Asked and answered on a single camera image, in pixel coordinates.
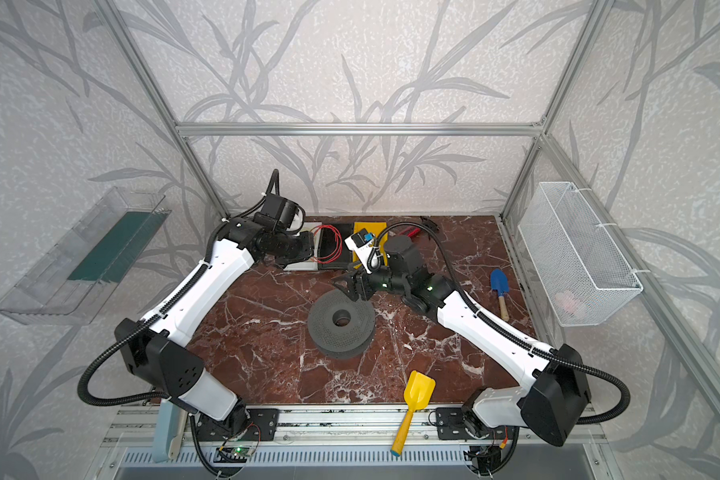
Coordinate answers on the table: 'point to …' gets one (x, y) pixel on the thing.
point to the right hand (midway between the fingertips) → (343, 265)
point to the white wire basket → (584, 274)
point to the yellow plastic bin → (374, 228)
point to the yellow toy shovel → (418, 393)
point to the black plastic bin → (327, 245)
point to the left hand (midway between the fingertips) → (320, 242)
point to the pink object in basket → (567, 303)
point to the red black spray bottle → (426, 226)
